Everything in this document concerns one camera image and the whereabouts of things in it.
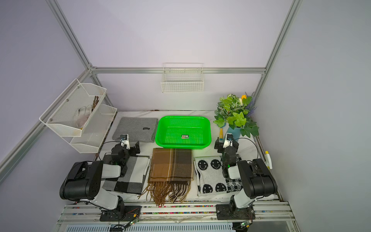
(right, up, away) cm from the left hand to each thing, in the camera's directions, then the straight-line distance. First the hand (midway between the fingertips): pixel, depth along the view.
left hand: (131, 143), depth 95 cm
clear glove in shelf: (-21, +18, -16) cm, 32 cm away
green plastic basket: (+32, +6, +13) cm, 35 cm away
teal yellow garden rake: (+63, +5, +10) cm, 64 cm away
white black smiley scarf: (+51, -19, -13) cm, 56 cm away
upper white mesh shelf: (-26, +20, -16) cm, 37 cm away
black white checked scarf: (+7, -15, -6) cm, 18 cm away
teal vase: (+68, +8, -8) cm, 69 cm away
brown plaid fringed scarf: (+28, -17, -10) cm, 34 cm away
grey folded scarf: (+3, +9, +10) cm, 13 cm away
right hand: (+63, +2, -2) cm, 63 cm away
